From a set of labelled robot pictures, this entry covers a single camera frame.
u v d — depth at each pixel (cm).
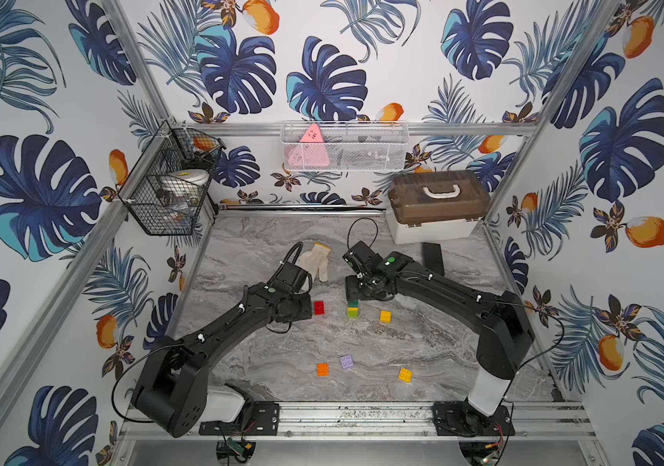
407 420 75
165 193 90
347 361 83
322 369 82
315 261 106
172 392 41
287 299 63
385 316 92
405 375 82
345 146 94
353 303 87
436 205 99
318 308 92
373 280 60
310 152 90
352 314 92
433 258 105
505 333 46
